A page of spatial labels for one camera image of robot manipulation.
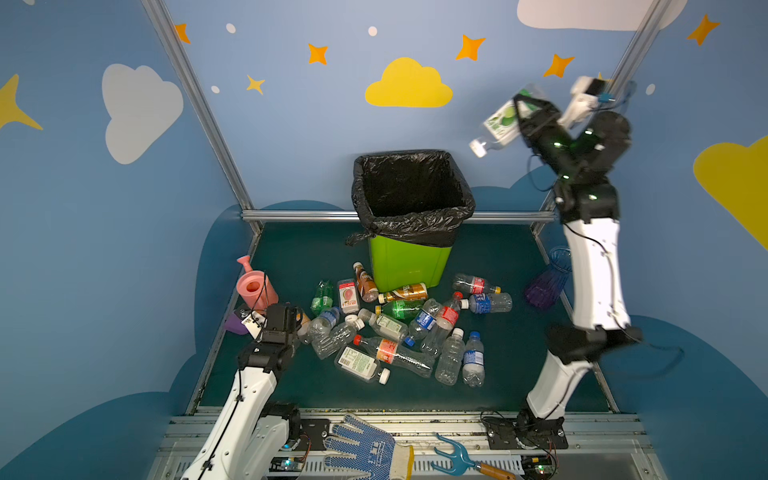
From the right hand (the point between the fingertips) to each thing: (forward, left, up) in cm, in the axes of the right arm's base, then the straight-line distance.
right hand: (521, 96), depth 57 cm
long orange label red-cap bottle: (-29, +23, -58) cm, 69 cm away
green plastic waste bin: (-4, +23, -49) cm, 55 cm away
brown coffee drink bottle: (-6, +33, -58) cm, 67 cm away
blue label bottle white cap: (-12, -5, -58) cm, 59 cm away
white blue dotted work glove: (-53, +26, -62) cm, 86 cm away
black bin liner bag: (+19, +18, -42) cm, 49 cm away
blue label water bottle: (-33, 0, -60) cm, 68 cm away
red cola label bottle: (-22, +10, -59) cm, 64 cm away
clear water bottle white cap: (-29, +6, -58) cm, 65 cm away
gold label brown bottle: (-9, +18, -57) cm, 61 cm away
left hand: (-27, +55, -51) cm, 79 cm away
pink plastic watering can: (-14, +66, -52) cm, 85 cm away
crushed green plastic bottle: (-13, +47, -59) cm, 76 cm away
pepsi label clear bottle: (-26, +44, -52) cm, 73 cm away
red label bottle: (-4, -3, -59) cm, 59 cm away
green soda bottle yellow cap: (-15, +21, -58) cm, 64 cm away
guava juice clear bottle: (-12, +38, -58) cm, 70 cm away
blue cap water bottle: (-21, +14, -55) cm, 60 cm away
